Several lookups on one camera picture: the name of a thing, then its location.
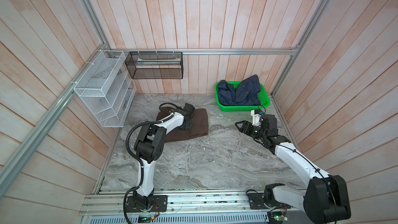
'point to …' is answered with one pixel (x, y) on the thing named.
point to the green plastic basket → (265, 101)
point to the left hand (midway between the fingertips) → (180, 128)
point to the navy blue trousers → (246, 92)
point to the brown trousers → (199, 120)
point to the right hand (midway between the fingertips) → (238, 124)
